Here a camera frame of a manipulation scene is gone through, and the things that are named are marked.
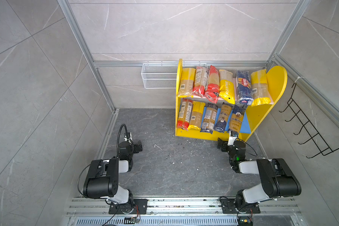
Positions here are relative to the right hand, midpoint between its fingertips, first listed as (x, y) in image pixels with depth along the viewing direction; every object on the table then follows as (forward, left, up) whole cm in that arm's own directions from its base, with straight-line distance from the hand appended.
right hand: (225, 137), depth 94 cm
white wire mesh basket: (+39, +42, +24) cm, 62 cm away
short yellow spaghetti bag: (+10, +20, +10) cm, 25 cm away
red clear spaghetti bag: (+12, +28, +11) cm, 32 cm away
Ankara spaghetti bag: (+3, +5, +10) cm, 12 cm away
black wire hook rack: (-22, -30, +25) cm, 45 cm away
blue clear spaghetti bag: (+9, +11, +10) cm, 17 cm away
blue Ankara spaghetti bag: (+8, -7, +10) cm, 15 cm away
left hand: (+1, +64, 0) cm, 64 cm away
